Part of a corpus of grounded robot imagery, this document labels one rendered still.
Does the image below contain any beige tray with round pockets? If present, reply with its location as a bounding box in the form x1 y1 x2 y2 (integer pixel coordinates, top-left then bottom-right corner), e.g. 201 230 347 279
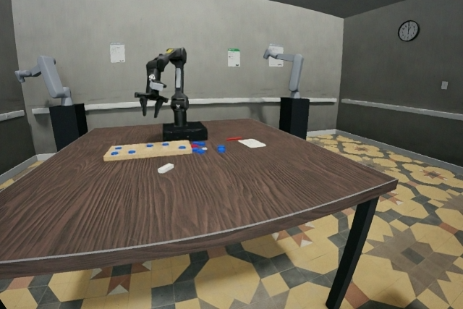
103 140 192 161

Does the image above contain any white paper sheet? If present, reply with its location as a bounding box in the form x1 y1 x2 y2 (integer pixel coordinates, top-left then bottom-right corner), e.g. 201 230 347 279
238 139 266 148

